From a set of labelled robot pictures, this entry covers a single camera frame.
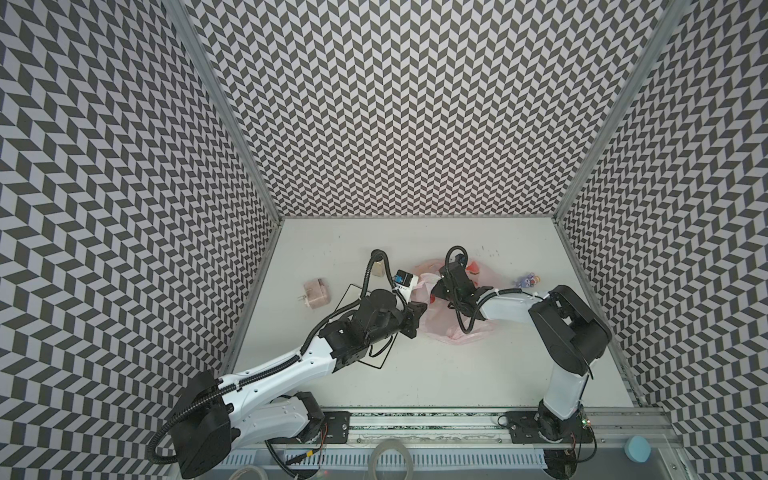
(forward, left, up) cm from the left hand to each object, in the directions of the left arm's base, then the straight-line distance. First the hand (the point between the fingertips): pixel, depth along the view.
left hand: (426, 309), depth 74 cm
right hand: (+16, -6, -17) cm, 24 cm away
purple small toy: (+17, -35, -15) cm, 42 cm away
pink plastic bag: (+5, -5, -17) cm, 19 cm away
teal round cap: (-28, -50, -18) cm, 60 cm away
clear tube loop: (-27, +9, -18) cm, 33 cm away
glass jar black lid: (+22, +14, -14) cm, 29 cm away
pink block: (+12, +33, -13) cm, 37 cm away
